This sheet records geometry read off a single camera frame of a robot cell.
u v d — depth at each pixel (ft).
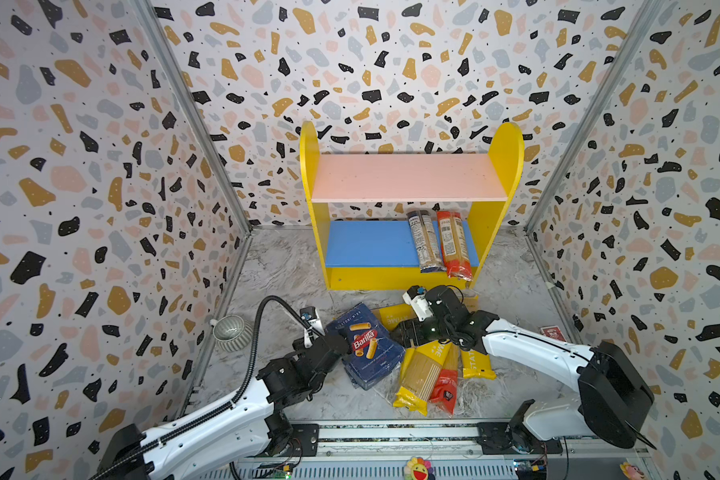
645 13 2.35
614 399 1.38
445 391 2.55
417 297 2.50
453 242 3.11
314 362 1.88
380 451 2.40
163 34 2.40
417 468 2.27
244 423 1.60
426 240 3.11
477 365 2.76
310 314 2.22
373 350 2.65
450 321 2.13
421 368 2.64
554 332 3.02
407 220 3.39
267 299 1.91
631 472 2.26
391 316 3.11
